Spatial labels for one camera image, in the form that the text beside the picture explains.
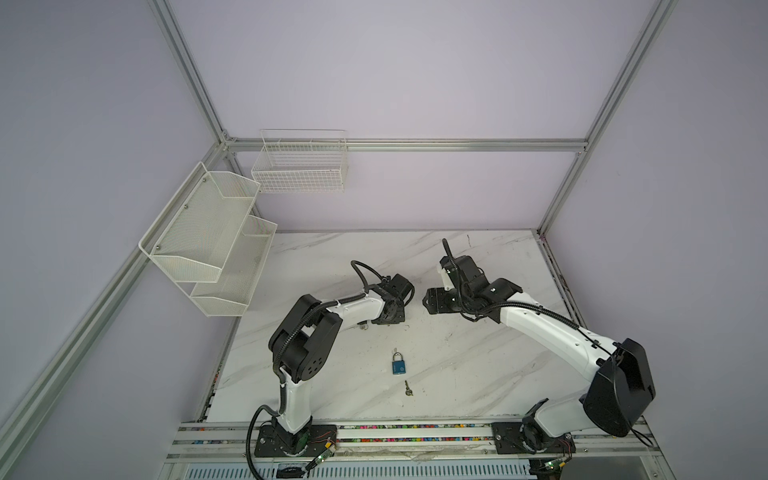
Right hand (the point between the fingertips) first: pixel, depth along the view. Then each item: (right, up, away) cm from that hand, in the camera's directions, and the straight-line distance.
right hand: (430, 299), depth 82 cm
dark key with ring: (-6, -26, 0) cm, 26 cm away
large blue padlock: (-9, -20, +4) cm, 22 cm away
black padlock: (-20, -10, +12) cm, 25 cm away
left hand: (-11, -7, +13) cm, 18 cm away
